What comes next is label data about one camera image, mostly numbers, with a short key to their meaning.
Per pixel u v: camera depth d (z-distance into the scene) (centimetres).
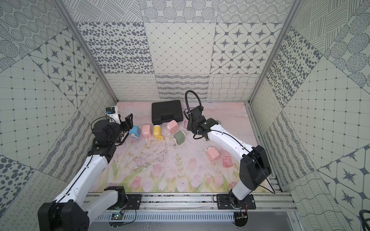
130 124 72
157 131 93
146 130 95
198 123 63
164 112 108
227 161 89
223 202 73
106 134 59
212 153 84
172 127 98
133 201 74
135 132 95
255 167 43
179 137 92
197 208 73
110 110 65
